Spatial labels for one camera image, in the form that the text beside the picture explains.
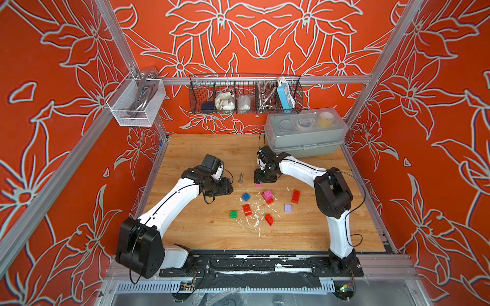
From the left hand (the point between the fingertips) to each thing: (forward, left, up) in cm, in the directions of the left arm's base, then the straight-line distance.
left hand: (228, 188), depth 82 cm
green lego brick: (-7, -3, -11) cm, 13 cm away
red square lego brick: (-4, -9, -12) cm, 15 cm away
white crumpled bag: (+37, +5, +20) cm, 43 cm away
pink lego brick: (+2, -18, -7) cm, 20 cm away
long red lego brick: (+3, -32, -10) cm, 34 cm away
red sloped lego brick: (-9, -19, -11) cm, 23 cm away
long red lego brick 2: (0, -19, -11) cm, 22 cm away
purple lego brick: (-2, -28, -11) cm, 30 cm away
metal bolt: (+11, -4, -11) cm, 16 cm away
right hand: (+10, -11, -8) cm, 17 cm away
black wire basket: (+45, -5, +19) cm, 49 cm away
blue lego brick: (+2, -8, -12) cm, 14 cm away
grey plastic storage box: (+34, -39, +3) cm, 52 cm away
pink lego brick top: (+10, -15, -12) cm, 21 cm away
